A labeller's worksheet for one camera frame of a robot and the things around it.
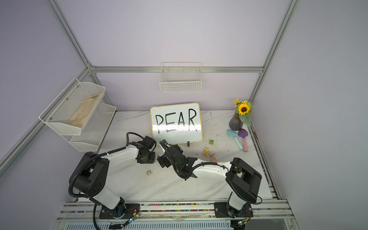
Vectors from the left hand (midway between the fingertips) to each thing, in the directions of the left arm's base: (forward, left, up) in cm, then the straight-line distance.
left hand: (149, 162), depth 92 cm
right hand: (-1, -10, +13) cm, 16 cm away
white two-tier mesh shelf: (+11, +38, +12) cm, 41 cm away
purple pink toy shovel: (+22, -66, +2) cm, 70 cm away
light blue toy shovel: (+22, -58, +2) cm, 62 cm away
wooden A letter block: (+7, -37, +1) cm, 38 cm away
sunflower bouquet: (+26, -61, +23) cm, 70 cm away
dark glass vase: (+29, -61, +5) cm, 68 cm away
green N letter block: (+15, -42, +1) cm, 44 cm away
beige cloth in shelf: (+19, +34, +30) cm, 49 cm away
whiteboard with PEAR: (+23, -17, +11) cm, 31 cm away
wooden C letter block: (-8, -1, +1) cm, 8 cm away
